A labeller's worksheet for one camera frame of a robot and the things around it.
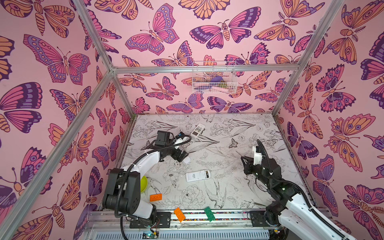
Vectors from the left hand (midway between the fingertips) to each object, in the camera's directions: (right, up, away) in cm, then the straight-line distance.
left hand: (182, 147), depth 90 cm
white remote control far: (+10, +10, +20) cm, 24 cm away
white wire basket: (+20, +44, +7) cm, 49 cm away
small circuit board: (-14, -40, -17) cm, 46 cm away
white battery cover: (+2, -9, +5) cm, 10 cm away
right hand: (+33, -3, -11) cm, 35 cm away
